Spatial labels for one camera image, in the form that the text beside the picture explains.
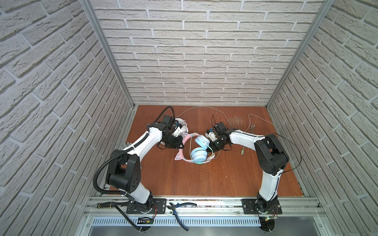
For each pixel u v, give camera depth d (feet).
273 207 2.38
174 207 2.41
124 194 1.62
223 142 2.47
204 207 2.47
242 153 3.02
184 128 3.10
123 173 1.45
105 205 2.39
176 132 2.59
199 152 2.37
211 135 2.93
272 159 1.67
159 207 2.39
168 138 2.38
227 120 3.61
